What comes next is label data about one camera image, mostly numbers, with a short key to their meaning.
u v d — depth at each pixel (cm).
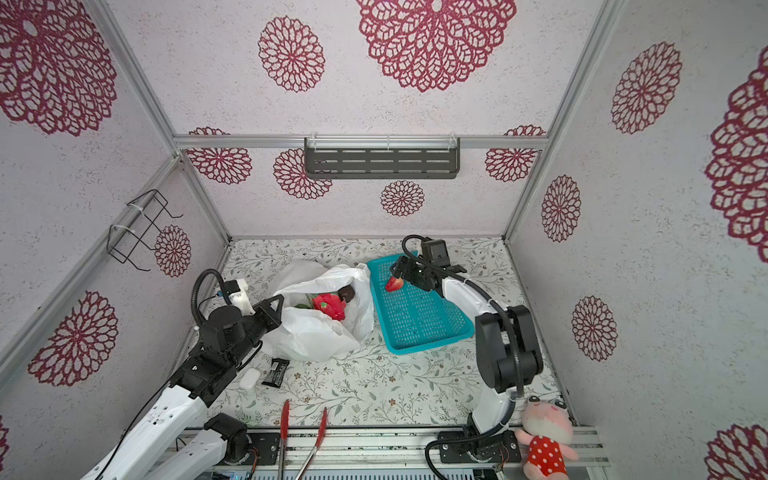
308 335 73
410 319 97
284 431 76
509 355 48
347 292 97
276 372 85
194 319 52
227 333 54
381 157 95
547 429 71
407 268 83
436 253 74
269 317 65
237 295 66
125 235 74
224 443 62
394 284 103
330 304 91
